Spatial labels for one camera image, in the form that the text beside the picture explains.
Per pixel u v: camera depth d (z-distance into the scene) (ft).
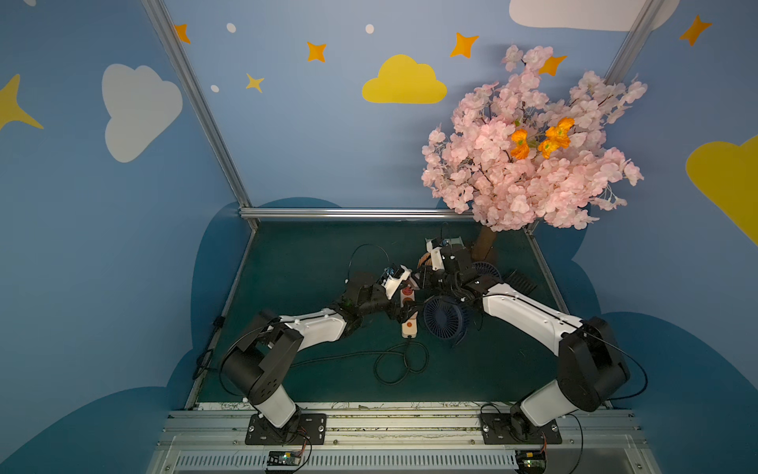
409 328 2.97
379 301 2.47
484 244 3.41
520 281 3.40
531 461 2.36
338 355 2.77
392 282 2.46
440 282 2.44
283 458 2.35
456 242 3.78
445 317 2.78
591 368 1.45
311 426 2.46
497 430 2.42
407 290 3.23
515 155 2.26
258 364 1.49
